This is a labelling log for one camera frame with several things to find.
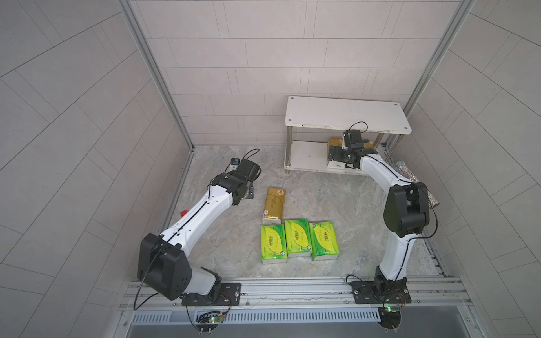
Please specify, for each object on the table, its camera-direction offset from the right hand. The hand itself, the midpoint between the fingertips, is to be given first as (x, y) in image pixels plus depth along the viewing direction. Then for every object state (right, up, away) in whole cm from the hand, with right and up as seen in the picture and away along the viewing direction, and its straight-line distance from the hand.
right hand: (337, 150), depth 98 cm
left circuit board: (-50, -55, -32) cm, 81 cm away
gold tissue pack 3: (+16, +3, +2) cm, 16 cm away
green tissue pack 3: (-11, -35, -21) cm, 42 cm away
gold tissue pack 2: (-2, -6, -1) cm, 7 cm away
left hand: (-44, -16, -15) cm, 49 cm away
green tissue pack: (-29, -36, -21) cm, 51 cm away
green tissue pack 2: (-20, -35, -21) cm, 45 cm away
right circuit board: (+10, -57, -29) cm, 65 cm away
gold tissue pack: (-29, -24, -11) cm, 39 cm away
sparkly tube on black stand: (+21, -9, -16) cm, 28 cm away
